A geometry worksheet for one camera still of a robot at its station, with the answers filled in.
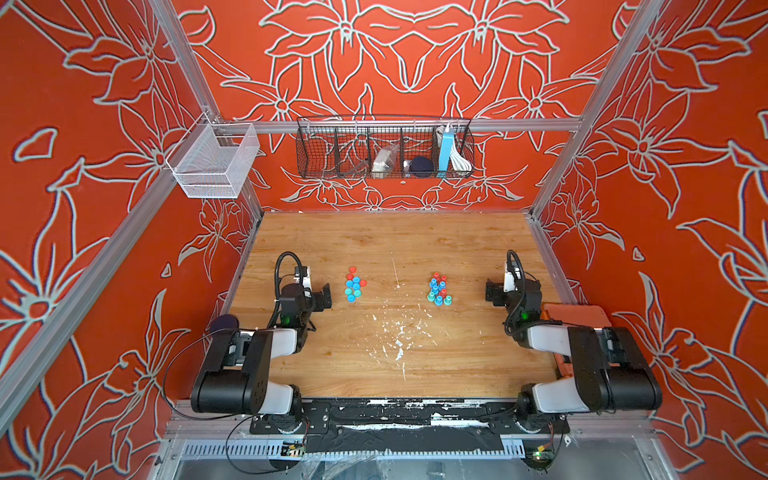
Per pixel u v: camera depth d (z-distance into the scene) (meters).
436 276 0.97
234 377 0.45
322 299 0.85
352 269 1.03
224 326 0.90
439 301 0.92
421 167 0.95
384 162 0.91
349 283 0.98
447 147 0.86
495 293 0.83
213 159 0.93
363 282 1.00
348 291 0.97
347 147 1.01
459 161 0.91
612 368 0.44
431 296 0.93
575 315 0.86
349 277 1.00
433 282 0.97
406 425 0.73
